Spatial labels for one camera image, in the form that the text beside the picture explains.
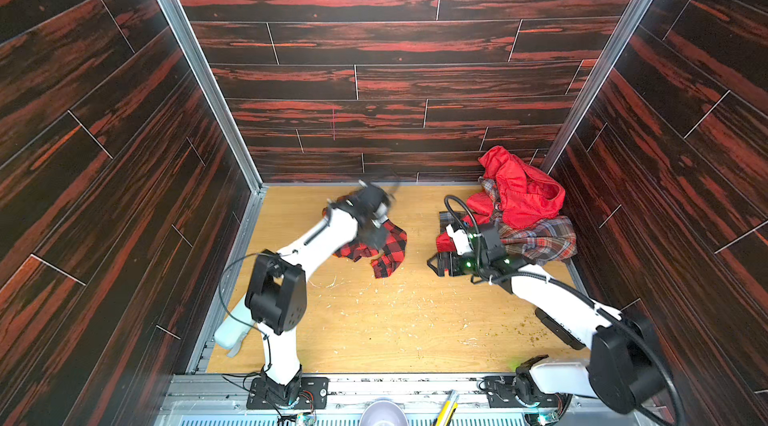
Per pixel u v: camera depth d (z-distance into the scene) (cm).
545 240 91
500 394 73
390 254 98
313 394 73
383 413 69
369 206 70
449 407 71
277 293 49
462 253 75
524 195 103
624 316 79
